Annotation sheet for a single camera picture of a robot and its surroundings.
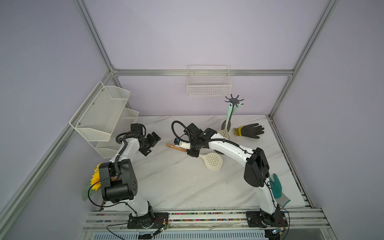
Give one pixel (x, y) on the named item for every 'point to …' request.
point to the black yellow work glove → (251, 130)
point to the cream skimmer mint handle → (225, 133)
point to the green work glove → (280, 197)
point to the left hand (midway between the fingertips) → (156, 144)
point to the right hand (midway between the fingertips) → (191, 150)
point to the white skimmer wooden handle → (214, 161)
